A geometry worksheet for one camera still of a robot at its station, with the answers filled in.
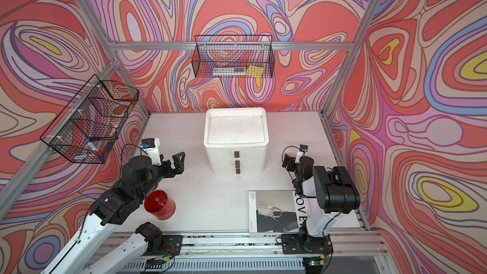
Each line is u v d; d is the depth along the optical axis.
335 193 0.47
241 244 0.75
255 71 0.91
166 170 0.60
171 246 0.72
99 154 0.64
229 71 0.82
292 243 0.73
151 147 0.57
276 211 0.78
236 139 0.78
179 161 0.62
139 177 0.49
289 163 0.87
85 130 0.74
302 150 0.82
